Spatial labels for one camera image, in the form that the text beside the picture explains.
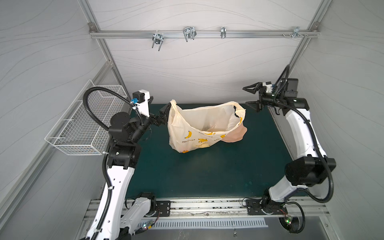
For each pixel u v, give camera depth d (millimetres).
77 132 640
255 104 693
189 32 766
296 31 765
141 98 460
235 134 1022
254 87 656
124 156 434
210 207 752
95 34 767
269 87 706
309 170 435
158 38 789
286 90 576
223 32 784
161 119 533
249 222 704
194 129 697
